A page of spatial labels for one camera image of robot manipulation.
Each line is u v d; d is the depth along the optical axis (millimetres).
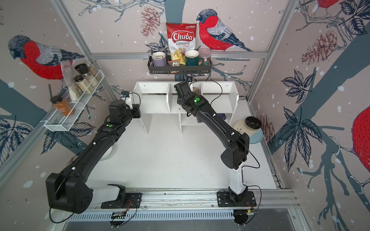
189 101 587
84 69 781
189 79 675
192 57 796
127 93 684
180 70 872
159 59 799
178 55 835
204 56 852
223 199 728
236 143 479
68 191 388
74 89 720
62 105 658
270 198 743
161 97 914
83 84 764
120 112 607
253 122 1010
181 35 778
